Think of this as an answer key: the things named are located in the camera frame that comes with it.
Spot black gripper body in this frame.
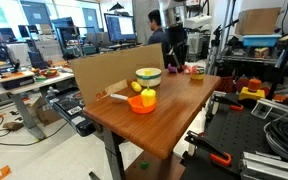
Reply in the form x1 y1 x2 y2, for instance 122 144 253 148
165 24 189 63

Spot pink stuffed bunny toy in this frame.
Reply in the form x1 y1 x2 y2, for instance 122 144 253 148
183 64 200 75

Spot purple toy eggplant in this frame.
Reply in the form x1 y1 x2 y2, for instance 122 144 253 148
167 63 179 74

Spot yellow green tin can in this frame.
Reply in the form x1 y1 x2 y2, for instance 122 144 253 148
190 66 206 81

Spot person in dark shirt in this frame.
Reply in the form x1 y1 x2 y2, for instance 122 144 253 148
146 9 172 64

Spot white bowl teal stripe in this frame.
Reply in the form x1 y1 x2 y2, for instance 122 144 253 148
135 67 163 88

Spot yellow toy bell pepper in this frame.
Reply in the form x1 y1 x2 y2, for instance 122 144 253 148
140 86 157 108

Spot yellow toy lemon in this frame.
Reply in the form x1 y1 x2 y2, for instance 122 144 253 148
131 80 143 93

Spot orange toy pan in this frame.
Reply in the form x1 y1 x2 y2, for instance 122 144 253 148
109 93 158 115

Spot brown cardboard sheet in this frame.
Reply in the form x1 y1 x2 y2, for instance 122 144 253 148
69 43 166 107

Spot computer monitor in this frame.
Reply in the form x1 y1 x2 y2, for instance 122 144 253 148
103 12 138 44

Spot metal storage shelf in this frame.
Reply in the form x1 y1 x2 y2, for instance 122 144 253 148
213 46 288 84

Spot yellow emergency stop box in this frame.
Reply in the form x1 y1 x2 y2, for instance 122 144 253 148
238 78 267 101

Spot brown cardboard box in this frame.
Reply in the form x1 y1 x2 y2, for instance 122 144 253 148
235 7 282 36

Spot blue plastic bin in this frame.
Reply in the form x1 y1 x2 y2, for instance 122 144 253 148
241 33 283 48

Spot black perforated board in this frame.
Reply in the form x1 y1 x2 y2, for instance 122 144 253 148
180 106 288 180

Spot green ball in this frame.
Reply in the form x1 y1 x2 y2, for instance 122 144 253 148
139 160 150 170

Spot black controller box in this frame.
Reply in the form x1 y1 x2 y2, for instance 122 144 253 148
44 89 97 138

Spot aluminium extrusion bars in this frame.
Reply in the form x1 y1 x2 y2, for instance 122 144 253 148
238 151 288 180

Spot small cardboard box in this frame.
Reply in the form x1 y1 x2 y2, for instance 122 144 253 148
30 96 63 127

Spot white side table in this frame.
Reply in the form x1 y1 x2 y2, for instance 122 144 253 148
0 68 76 141

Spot black clamp orange handle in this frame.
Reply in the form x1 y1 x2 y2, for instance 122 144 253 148
210 94 245 113
184 129 233 168

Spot black camera stand pole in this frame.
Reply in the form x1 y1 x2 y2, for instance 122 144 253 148
267 0 288 101

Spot coiled black cables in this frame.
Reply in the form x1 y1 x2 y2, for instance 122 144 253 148
263 113 288 166

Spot black floor cable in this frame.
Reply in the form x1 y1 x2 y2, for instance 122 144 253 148
0 114 70 147

